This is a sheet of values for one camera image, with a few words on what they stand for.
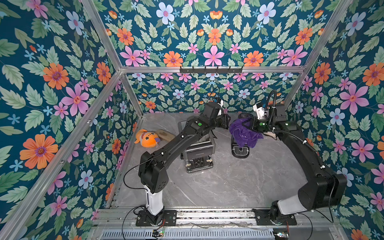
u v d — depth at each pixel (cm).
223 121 70
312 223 68
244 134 75
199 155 72
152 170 45
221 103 72
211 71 92
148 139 93
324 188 40
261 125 68
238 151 96
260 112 72
